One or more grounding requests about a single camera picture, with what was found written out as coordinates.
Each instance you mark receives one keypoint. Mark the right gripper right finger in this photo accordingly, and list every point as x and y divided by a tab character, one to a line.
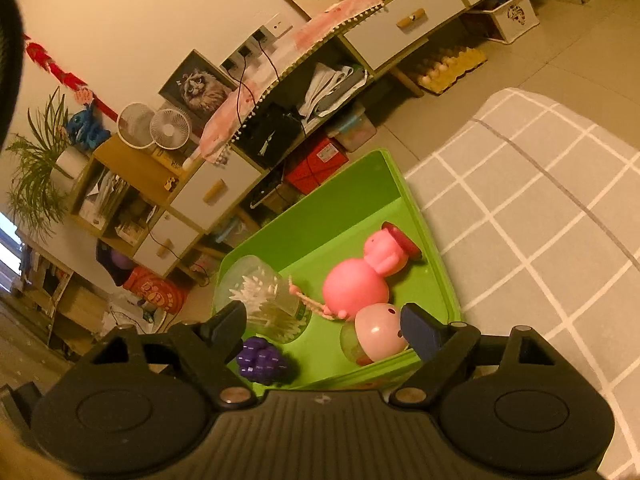
443	351

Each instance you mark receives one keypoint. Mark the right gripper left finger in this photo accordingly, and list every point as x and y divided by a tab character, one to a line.
205	349

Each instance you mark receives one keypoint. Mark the purple grape toy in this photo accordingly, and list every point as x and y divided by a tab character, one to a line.
262	362

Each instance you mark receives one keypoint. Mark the orange red paper bag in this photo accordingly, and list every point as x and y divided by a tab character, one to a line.
162	293

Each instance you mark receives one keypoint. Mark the pink round ball toy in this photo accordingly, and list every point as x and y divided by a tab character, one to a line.
373	335

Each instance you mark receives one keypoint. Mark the clear cotton swab jar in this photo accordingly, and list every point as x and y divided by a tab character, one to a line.
271	310

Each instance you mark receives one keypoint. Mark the pink pig toy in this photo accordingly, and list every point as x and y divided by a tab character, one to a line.
356	283

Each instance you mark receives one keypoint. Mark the wooden tv cabinet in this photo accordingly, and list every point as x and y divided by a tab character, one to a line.
169	177

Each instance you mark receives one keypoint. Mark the green plastic storage bin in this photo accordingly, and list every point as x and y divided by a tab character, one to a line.
330	225

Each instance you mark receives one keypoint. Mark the grey checked table cloth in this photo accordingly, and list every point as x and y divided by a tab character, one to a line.
535	212

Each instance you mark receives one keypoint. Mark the red storage box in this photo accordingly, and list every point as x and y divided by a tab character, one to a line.
313	163

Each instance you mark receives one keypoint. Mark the pink patterned cabinet cloth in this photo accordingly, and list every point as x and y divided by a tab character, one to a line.
291	49

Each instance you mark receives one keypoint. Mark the white desk fan right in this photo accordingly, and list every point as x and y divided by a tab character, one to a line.
170	129

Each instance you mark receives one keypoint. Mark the white desk fan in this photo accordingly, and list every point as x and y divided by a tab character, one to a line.
133	125
170	129

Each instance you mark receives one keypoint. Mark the black bag in cabinet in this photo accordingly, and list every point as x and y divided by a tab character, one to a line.
266	136

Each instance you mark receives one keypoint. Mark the clear plastic storage box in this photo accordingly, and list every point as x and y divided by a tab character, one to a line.
353	129

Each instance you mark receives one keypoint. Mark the white desk fan left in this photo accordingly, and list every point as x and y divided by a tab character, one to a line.
133	125

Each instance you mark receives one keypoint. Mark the potted green plant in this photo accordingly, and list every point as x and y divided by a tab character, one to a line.
36	204

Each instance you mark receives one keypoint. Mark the blue stitch plush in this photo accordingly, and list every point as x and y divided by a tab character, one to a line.
85	130

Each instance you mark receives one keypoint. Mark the framed cat picture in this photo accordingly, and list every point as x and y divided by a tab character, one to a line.
198	88

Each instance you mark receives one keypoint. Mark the egg carton tray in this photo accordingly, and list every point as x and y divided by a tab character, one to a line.
442	69

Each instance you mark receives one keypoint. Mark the white printed storage box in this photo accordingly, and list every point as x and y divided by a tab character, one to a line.
501	21

